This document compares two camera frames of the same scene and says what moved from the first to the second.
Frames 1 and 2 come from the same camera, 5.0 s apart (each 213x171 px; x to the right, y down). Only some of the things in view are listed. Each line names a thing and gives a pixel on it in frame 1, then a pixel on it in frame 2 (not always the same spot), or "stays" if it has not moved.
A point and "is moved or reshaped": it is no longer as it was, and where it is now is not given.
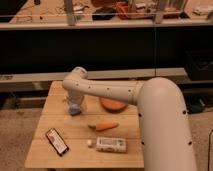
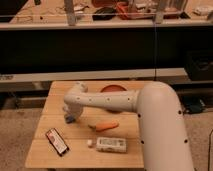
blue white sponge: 74,109 is moved or reshaped
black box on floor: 195,105 stays
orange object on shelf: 123,12 stays
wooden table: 105,134 stays
